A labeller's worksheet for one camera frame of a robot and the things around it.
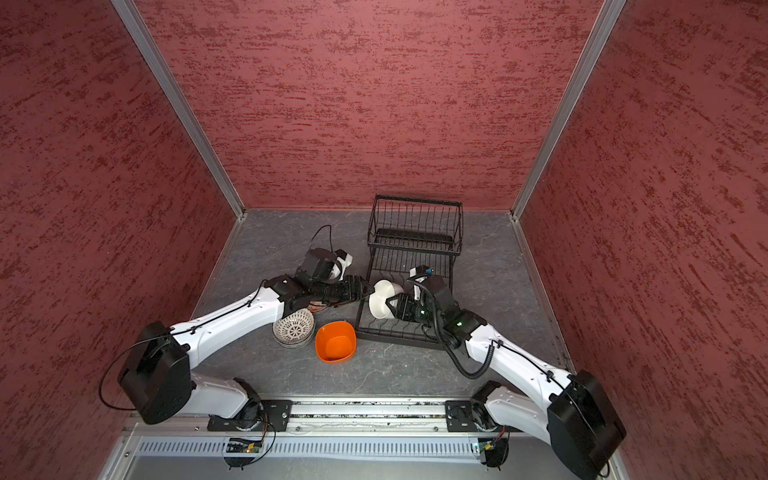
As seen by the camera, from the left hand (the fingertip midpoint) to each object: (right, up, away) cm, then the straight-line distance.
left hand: (366, 298), depth 81 cm
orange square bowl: (-10, -14, +6) cm, 18 cm away
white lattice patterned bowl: (-21, -10, +4) cm, 24 cm away
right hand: (+6, -3, -1) cm, 7 cm away
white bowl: (+5, +1, +4) cm, 7 cm away
